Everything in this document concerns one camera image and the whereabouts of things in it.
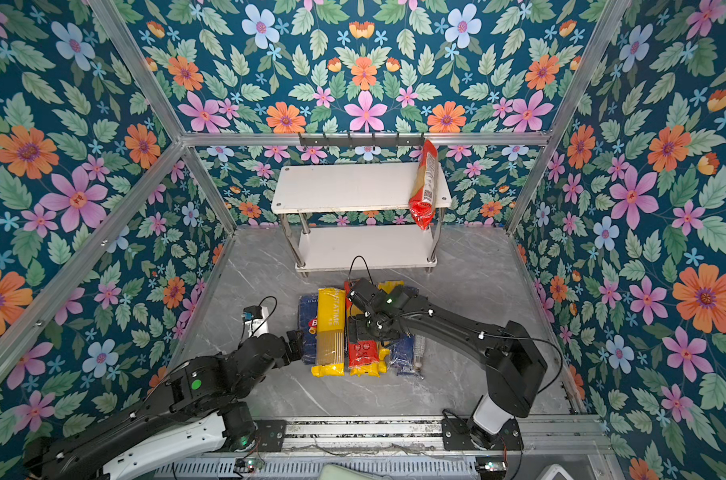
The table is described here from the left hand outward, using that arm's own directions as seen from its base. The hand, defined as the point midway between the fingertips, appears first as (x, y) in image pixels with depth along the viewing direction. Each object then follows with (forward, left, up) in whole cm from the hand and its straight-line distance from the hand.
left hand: (297, 336), depth 71 cm
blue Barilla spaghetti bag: (-2, -26, -12) cm, 29 cm away
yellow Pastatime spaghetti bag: (+5, -6, -11) cm, 13 cm away
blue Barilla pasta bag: (+10, +1, -14) cm, 17 cm away
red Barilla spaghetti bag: (-2, -15, -11) cm, 19 cm away
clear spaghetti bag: (+1, -32, -16) cm, 36 cm away
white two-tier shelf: (+57, -14, -15) cm, 60 cm away
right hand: (+3, -15, -8) cm, 17 cm away
